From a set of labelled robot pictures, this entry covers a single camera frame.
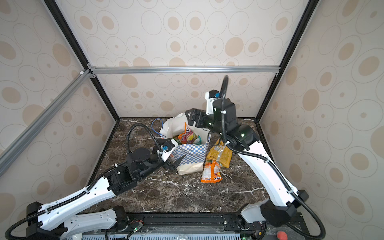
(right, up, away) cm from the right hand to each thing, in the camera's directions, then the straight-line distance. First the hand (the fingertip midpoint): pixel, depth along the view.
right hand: (199, 111), depth 63 cm
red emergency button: (+38, -56, +5) cm, 68 cm away
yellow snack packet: (+15, -23, +34) cm, 43 cm away
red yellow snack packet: (-6, -12, +33) cm, 36 cm away
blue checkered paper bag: (-3, -25, +21) cm, 33 cm away
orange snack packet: (+8, -33, +24) cm, 41 cm away
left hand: (-8, -15, +1) cm, 17 cm away
